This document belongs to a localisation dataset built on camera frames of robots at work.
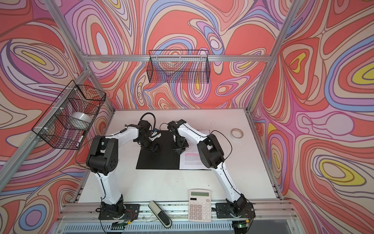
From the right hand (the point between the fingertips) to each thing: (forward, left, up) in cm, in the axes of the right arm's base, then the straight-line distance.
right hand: (181, 155), depth 94 cm
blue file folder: (-2, +9, +1) cm, 9 cm away
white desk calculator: (-30, -10, +2) cm, 31 cm away
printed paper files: (-2, -6, 0) cm, 7 cm away
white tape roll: (+16, -41, -1) cm, 43 cm away
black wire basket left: (+6, +58, +30) cm, 66 cm away
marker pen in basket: (-3, +50, +26) cm, 56 cm away
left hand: (+5, +16, +1) cm, 16 cm away
